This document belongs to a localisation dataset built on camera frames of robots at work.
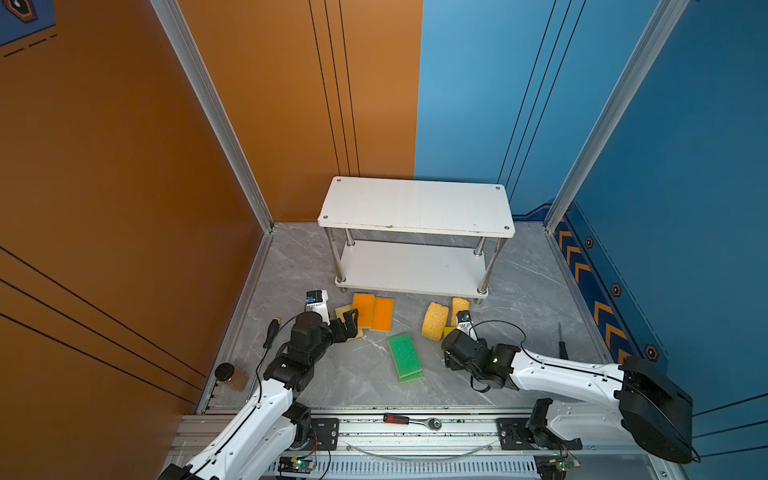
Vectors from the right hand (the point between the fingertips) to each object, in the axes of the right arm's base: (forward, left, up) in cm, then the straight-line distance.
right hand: (451, 350), depth 85 cm
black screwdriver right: (+1, -33, -2) cm, 33 cm away
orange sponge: (+14, +26, +1) cm, 29 cm away
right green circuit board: (-27, -22, -5) cm, 35 cm away
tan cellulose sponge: (+9, +4, 0) cm, 10 cm away
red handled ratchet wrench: (-18, +7, -1) cm, 20 cm away
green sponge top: (-2, +13, +1) cm, 14 cm away
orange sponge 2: (+12, +20, 0) cm, 23 cm away
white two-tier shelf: (+46, +8, -1) cm, 47 cm away
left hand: (+7, +30, +10) cm, 32 cm away
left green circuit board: (-27, +40, -3) cm, 48 cm away
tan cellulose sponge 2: (+15, -4, 0) cm, 15 cm away
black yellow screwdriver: (+8, +53, +1) cm, 54 cm away
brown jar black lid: (-9, +58, +6) cm, 59 cm away
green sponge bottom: (-7, +11, 0) cm, 13 cm away
